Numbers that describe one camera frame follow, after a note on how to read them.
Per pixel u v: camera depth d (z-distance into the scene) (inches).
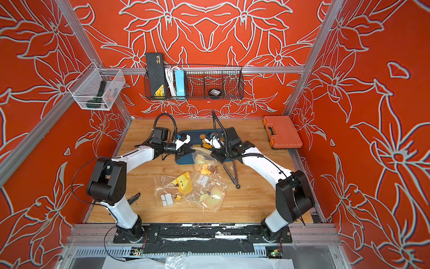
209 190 33.6
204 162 37.3
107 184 19.0
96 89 35.3
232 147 25.6
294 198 16.4
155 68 33.8
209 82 38.5
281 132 42.1
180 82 35.3
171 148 30.7
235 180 34.9
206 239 28.6
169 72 34.3
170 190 34.2
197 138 41.8
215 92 37.8
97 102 31.7
